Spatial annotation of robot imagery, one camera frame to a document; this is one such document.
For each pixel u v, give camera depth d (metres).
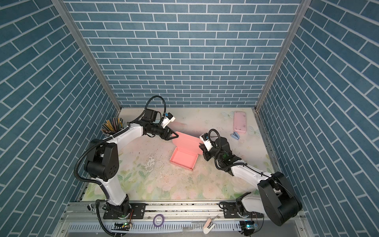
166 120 0.82
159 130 0.79
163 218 0.72
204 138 0.74
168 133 0.81
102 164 0.49
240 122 1.12
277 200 0.42
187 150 0.91
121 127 0.94
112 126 0.94
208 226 0.68
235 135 1.02
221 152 0.66
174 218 0.73
